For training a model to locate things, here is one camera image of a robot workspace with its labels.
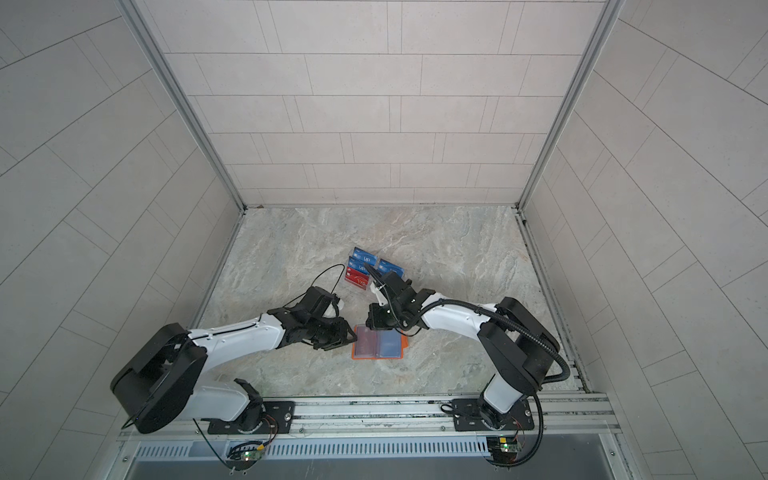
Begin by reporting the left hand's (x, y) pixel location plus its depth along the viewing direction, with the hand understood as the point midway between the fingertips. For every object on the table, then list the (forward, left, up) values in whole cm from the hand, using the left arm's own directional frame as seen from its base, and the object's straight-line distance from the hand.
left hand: (362, 338), depth 82 cm
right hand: (+3, -1, +3) cm, 4 cm away
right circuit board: (-25, -35, -1) cm, 43 cm away
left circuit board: (-26, +22, +1) cm, 34 cm away
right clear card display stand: (+19, -6, +8) cm, 21 cm away
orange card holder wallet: (-1, -3, -1) cm, 4 cm away
